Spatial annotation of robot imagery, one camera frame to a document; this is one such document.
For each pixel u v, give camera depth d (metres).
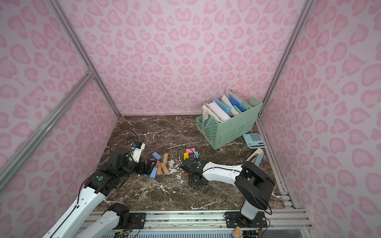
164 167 0.90
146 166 0.66
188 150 0.98
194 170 0.67
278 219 0.75
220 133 0.87
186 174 0.88
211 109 0.87
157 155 0.96
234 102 0.96
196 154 0.96
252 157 0.93
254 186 0.44
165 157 0.95
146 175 0.88
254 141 1.01
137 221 0.73
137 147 0.64
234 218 0.73
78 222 0.44
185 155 0.94
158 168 0.87
